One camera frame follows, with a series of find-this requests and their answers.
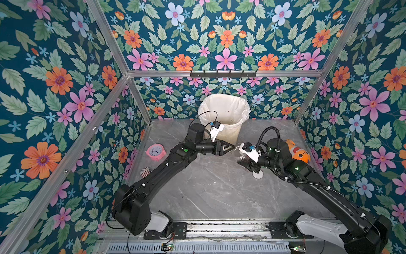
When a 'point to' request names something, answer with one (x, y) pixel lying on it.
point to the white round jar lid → (259, 175)
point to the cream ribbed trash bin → (229, 133)
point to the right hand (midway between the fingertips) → (245, 150)
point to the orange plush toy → (297, 153)
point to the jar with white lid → (239, 155)
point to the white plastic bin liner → (228, 109)
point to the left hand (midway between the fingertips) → (233, 147)
